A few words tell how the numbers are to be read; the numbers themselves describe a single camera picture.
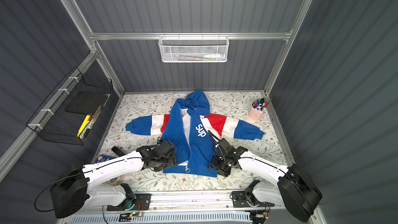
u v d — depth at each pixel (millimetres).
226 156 654
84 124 716
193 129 991
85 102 754
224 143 683
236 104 1123
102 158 850
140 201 733
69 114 731
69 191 408
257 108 963
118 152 867
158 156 634
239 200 725
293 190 412
